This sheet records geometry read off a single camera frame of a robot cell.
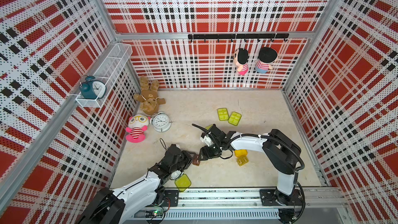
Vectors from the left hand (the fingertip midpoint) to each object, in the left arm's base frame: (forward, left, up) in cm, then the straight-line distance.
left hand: (198, 155), depth 85 cm
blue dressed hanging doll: (+50, -42, +30) cm, 72 cm away
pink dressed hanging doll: (+49, -26, +29) cm, 63 cm away
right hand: (-2, -4, 0) cm, 4 cm away
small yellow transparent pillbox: (-3, -24, -1) cm, 24 cm away
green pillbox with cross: (+8, -6, +17) cm, 20 cm away
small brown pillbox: (-4, +1, +1) cm, 4 cm away
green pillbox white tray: (+26, -24, -2) cm, 35 cm away
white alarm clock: (+21, +25, +1) cm, 33 cm away
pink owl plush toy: (+18, +38, +3) cm, 42 cm away
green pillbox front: (-14, +8, -2) cm, 16 cm away
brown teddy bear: (+38, +35, +6) cm, 52 cm away
